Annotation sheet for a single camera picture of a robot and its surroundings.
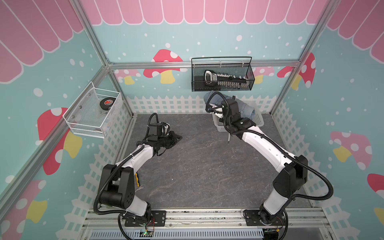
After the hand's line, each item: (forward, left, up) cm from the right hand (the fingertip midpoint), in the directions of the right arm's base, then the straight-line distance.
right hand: (229, 104), depth 80 cm
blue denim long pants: (-7, -7, +2) cm, 10 cm away
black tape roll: (0, +66, +2) cm, 66 cm away
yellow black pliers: (-29, +53, -31) cm, 68 cm away
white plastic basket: (+12, -26, -25) cm, 38 cm away
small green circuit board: (-55, +43, -34) cm, 77 cm away
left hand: (-10, +26, -17) cm, 33 cm away
